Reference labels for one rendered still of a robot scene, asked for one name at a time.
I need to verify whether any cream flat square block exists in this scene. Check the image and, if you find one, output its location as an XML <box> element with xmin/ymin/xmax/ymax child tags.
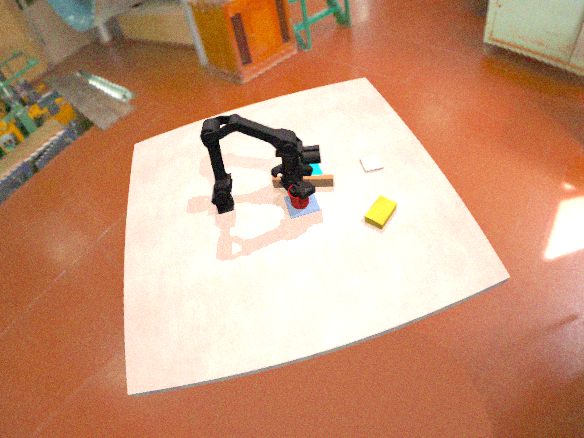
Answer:
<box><xmin>360</xmin><ymin>155</ymin><xmax>384</xmax><ymax>172</ymax></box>

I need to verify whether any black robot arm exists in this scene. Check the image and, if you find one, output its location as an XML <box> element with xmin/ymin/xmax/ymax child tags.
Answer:
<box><xmin>200</xmin><ymin>114</ymin><xmax>322</xmax><ymax>214</ymax></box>

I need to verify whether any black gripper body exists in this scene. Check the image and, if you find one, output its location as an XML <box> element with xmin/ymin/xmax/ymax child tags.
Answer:
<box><xmin>270</xmin><ymin>163</ymin><xmax>316</xmax><ymax>199</ymax></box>

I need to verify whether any yellow rectangular block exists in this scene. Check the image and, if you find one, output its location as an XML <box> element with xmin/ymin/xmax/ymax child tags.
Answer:
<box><xmin>364</xmin><ymin>196</ymin><xmax>397</xmax><ymax>230</ymax></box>

